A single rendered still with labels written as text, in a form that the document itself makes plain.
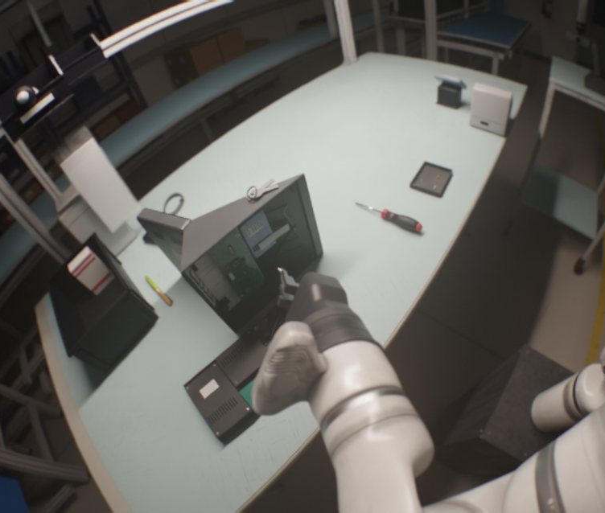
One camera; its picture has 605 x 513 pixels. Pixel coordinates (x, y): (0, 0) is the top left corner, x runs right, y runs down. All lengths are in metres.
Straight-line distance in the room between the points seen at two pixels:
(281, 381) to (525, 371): 0.61
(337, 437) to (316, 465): 1.31
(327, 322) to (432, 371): 1.34
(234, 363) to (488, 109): 0.96
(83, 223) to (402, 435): 0.83
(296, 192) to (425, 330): 1.27
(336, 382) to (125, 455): 0.52
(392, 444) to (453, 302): 1.58
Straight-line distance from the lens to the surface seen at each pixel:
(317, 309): 0.29
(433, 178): 0.80
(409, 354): 1.59
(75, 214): 0.87
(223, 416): 0.53
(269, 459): 0.52
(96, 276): 0.87
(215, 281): 0.50
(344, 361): 0.23
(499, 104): 1.02
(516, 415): 0.72
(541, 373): 0.77
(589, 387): 0.57
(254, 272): 0.53
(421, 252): 0.63
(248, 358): 0.54
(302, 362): 0.22
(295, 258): 0.61
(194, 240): 0.46
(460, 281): 1.83
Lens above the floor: 1.50
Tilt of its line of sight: 51 degrees down
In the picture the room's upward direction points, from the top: 18 degrees counter-clockwise
